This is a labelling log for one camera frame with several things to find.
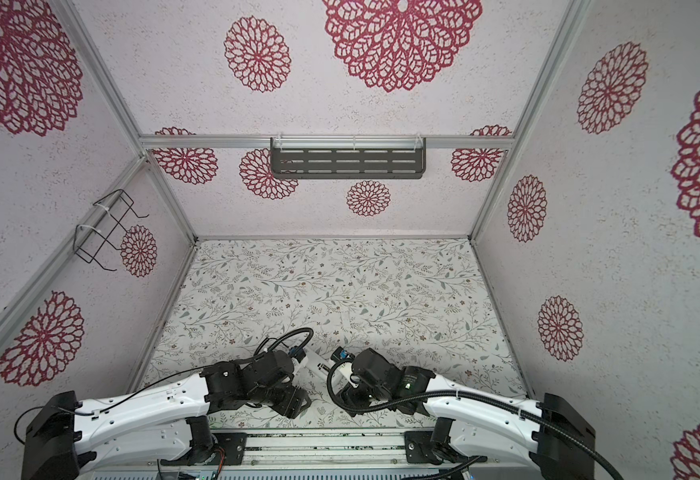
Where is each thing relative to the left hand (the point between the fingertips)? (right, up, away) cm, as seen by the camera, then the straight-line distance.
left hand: (299, 403), depth 76 cm
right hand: (+10, +4, 0) cm, 11 cm away
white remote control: (+10, +10, -8) cm, 17 cm away
